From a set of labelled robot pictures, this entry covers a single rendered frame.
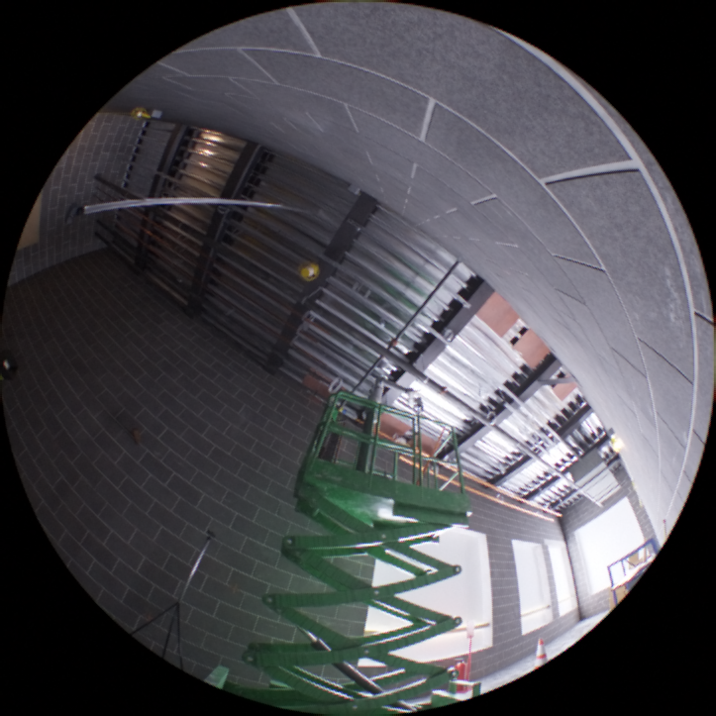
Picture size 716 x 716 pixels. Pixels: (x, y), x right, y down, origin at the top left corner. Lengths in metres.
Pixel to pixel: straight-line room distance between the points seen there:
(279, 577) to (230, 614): 0.71
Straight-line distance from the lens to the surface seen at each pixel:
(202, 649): 3.00
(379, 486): 2.11
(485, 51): 0.31
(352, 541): 1.97
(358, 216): 3.07
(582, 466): 6.39
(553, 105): 0.31
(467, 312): 3.30
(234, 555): 2.88
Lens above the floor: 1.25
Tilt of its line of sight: 60 degrees up
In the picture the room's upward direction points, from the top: 18 degrees clockwise
